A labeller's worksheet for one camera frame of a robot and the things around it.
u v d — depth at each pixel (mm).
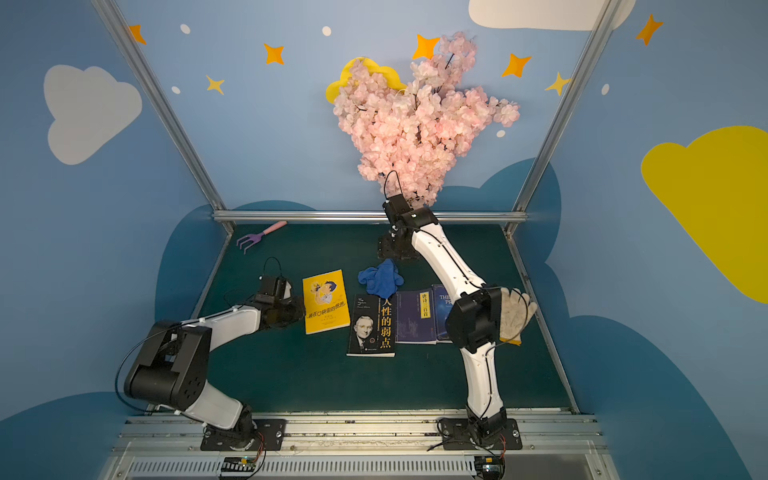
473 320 539
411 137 704
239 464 728
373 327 931
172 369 452
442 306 984
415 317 960
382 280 988
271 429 759
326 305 979
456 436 749
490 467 732
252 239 1151
